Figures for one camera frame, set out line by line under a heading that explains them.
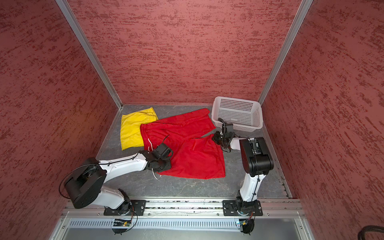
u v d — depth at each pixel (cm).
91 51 88
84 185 43
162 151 70
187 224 77
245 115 114
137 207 74
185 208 76
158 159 69
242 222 72
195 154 92
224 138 79
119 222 73
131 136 100
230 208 74
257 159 49
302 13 73
